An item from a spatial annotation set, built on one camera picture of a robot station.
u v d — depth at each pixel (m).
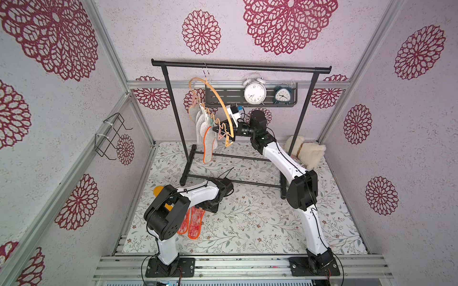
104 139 0.73
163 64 0.63
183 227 0.85
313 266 0.65
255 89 0.88
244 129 0.73
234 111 0.70
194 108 0.89
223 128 0.69
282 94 0.90
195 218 0.87
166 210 0.51
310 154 1.03
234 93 0.93
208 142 0.86
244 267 0.75
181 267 0.73
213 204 0.76
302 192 0.60
